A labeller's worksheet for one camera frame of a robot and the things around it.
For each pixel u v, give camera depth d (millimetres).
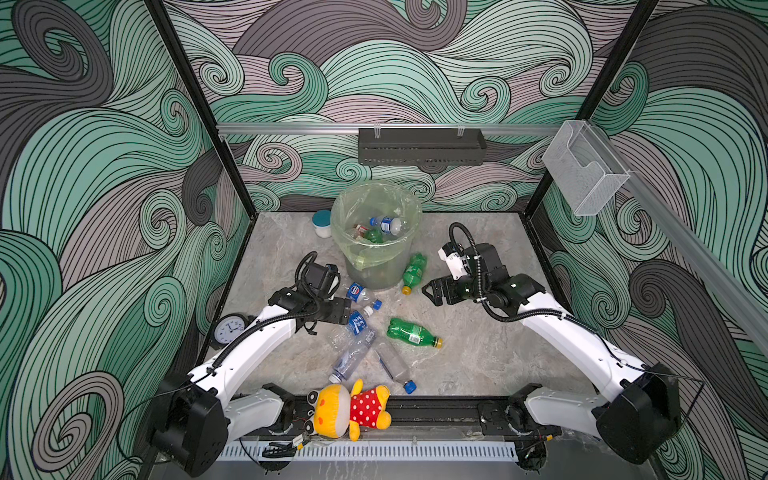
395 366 815
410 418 748
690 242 596
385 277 925
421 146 976
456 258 704
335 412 683
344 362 813
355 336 837
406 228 916
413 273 976
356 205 925
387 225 925
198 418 380
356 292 922
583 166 788
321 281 629
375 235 950
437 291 696
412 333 831
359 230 950
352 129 933
